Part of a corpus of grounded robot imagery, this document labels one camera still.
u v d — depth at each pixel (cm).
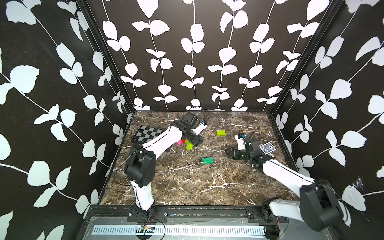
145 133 104
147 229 71
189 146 98
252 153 67
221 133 107
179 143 101
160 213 74
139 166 48
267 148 98
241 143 76
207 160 88
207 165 91
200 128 80
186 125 68
